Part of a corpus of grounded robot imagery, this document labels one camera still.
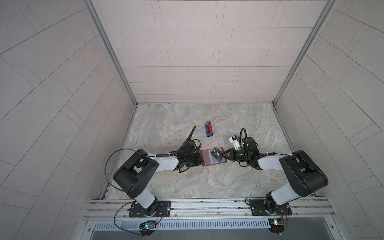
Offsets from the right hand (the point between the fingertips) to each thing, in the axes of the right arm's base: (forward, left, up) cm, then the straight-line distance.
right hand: (221, 155), depth 86 cm
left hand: (-1, +8, -3) cm, 9 cm away
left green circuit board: (-30, +37, +1) cm, 48 cm away
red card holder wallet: (0, +8, -2) cm, 8 cm away
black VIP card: (+1, +2, 0) cm, 3 cm away
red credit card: (+20, +4, +2) cm, 21 cm away
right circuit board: (-34, -21, -5) cm, 40 cm away
